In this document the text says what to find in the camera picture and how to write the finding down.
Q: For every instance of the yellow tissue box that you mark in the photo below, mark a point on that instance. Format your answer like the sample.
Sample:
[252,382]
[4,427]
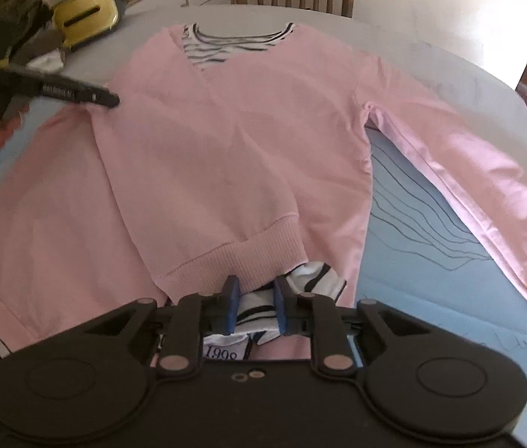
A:
[82,21]

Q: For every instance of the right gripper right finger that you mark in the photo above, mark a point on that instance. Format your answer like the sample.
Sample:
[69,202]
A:
[326,325]

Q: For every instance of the pink sweater with striped collar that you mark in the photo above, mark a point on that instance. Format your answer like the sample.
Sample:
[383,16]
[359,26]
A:
[243,156]

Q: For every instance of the pile of folded clothes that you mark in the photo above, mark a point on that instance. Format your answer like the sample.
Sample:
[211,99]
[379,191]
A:
[27,31]

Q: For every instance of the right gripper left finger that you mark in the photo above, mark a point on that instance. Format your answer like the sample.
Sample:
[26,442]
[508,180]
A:
[186,325]

